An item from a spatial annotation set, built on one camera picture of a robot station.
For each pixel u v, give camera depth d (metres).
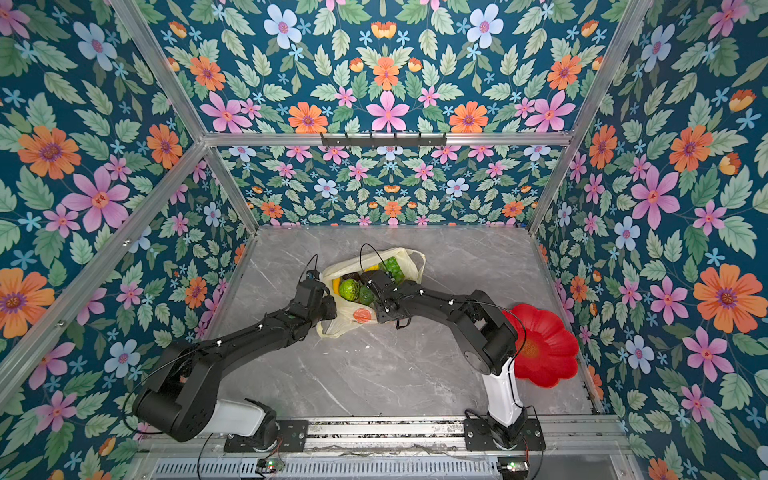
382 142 0.93
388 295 0.71
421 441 0.73
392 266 1.01
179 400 0.43
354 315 0.90
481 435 0.73
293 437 0.74
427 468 0.77
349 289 0.96
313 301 0.72
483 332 0.51
